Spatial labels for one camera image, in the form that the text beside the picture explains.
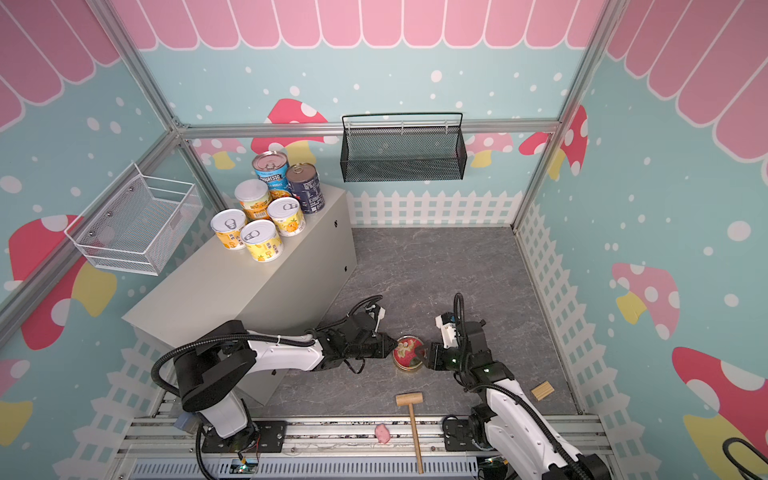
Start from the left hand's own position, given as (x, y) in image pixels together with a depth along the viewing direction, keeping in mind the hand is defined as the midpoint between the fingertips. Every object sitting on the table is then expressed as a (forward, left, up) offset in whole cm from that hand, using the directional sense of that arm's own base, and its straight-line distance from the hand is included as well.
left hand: (395, 351), depth 86 cm
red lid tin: (-1, -4, +1) cm, 4 cm away
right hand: (-1, -7, +3) cm, 8 cm away
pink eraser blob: (-21, +3, -1) cm, 21 cm away
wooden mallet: (-13, -4, -1) cm, 13 cm away
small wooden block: (-9, -41, -1) cm, 42 cm away
